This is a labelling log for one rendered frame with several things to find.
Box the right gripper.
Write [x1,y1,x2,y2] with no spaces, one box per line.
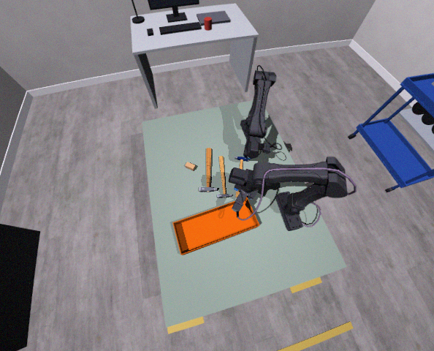
[243,140,270,160]

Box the hammer with grey head and wooden handle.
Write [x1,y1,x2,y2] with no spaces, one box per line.
[217,156,232,198]

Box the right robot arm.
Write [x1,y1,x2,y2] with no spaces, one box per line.
[240,70,277,158]

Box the small tan block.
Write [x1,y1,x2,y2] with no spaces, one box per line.
[185,162,196,171]

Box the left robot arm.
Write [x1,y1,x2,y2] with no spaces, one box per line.
[229,156,348,230]

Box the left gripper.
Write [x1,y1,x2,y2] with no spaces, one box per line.
[232,184,259,211]

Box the orange bin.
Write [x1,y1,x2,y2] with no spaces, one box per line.
[173,199,256,255]

